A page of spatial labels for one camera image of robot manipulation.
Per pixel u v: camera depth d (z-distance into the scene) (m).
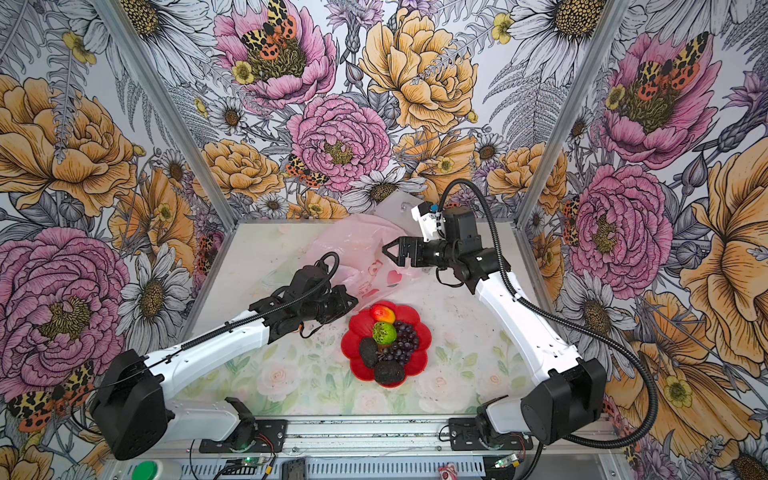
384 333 0.85
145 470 0.63
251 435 0.69
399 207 1.08
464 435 0.74
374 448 0.73
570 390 0.39
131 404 0.41
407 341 0.86
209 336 0.50
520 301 0.47
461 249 0.57
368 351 0.84
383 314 0.90
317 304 0.69
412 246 0.64
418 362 0.84
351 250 0.94
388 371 0.77
